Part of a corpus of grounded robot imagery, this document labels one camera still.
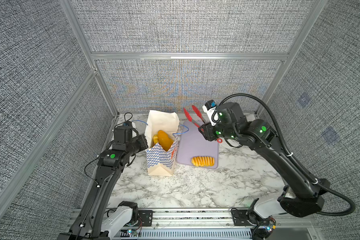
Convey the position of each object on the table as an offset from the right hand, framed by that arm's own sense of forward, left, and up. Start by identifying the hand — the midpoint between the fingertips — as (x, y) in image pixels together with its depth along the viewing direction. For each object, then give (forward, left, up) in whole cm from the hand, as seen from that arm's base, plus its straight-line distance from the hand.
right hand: (204, 124), depth 66 cm
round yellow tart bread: (+13, +27, -29) cm, 42 cm away
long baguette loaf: (+10, +21, -26) cm, 34 cm away
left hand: (0, +27, -10) cm, 29 cm away
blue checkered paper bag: (-5, +22, -25) cm, 33 cm away
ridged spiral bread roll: (-1, -3, -31) cm, 31 cm away
